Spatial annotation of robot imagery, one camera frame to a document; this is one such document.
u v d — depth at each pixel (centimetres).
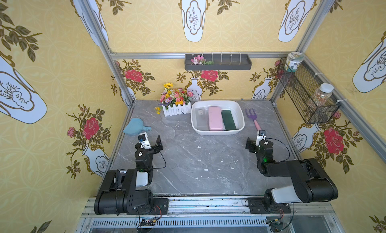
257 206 73
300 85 91
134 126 107
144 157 67
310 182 44
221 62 92
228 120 108
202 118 106
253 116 112
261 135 79
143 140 74
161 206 73
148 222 73
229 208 73
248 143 86
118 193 43
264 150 70
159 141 81
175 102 101
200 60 88
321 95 66
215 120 103
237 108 109
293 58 85
